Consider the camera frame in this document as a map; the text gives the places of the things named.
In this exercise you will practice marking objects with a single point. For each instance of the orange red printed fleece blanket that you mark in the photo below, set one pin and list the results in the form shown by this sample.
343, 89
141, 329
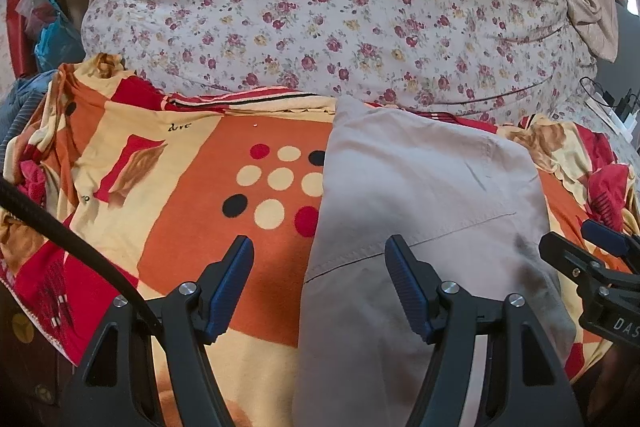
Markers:
210, 217

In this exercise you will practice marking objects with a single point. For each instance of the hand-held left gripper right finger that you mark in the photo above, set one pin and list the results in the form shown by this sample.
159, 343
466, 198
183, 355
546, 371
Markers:
410, 292

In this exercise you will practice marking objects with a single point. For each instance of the red box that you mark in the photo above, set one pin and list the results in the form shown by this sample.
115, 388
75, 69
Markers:
22, 27

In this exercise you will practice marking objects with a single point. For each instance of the beige zip jacket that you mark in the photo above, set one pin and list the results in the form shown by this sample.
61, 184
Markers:
425, 187

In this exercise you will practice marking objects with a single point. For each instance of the dark wooden furniture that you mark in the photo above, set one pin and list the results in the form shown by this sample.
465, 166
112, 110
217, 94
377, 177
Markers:
30, 367

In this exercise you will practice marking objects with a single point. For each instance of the blue plastic bag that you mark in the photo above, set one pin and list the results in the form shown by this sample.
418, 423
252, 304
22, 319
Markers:
60, 39

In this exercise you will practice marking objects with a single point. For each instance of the floral quilt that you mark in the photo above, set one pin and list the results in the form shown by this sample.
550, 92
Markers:
350, 22

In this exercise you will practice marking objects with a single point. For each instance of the blue-grey striped cloth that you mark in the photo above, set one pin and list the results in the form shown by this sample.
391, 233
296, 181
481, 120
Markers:
22, 107

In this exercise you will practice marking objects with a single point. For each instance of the white charger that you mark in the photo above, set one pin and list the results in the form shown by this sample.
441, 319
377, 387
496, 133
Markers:
633, 119

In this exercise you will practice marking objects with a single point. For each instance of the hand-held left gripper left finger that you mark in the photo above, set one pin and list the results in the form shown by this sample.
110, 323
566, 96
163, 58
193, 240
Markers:
227, 292

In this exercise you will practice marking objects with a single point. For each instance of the black power adapter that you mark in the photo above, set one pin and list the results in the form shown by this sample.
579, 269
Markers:
626, 103

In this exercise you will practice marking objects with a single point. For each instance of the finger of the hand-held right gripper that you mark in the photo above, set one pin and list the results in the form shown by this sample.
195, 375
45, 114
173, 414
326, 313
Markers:
605, 233
570, 263

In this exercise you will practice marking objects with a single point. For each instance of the white power strip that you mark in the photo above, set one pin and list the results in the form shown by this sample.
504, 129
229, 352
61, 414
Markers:
612, 119

